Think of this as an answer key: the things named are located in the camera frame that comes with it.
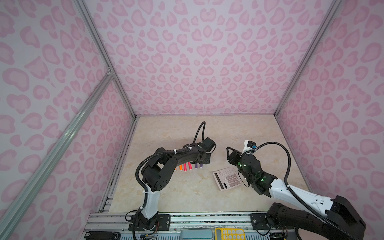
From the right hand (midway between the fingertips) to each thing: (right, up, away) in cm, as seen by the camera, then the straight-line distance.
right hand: (228, 148), depth 79 cm
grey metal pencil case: (-17, -39, -9) cm, 43 cm away
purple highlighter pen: (-17, -13, +14) cm, 25 cm away
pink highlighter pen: (-24, -14, +13) cm, 31 cm away
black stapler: (-60, -39, -10) cm, 72 cm away
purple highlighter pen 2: (-14, -13, +13) cm, 23 cm away
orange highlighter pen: (-27, -14, +13) cm, 33 cm away
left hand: (-11, -8, +16) cm, 21 cm away
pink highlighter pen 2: (-21, -13, +14) cm, 28 cm away
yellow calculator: (-1, -39, -10) cm, 40 cm away
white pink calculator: (+1, -18, +7) cm, 20 cm away
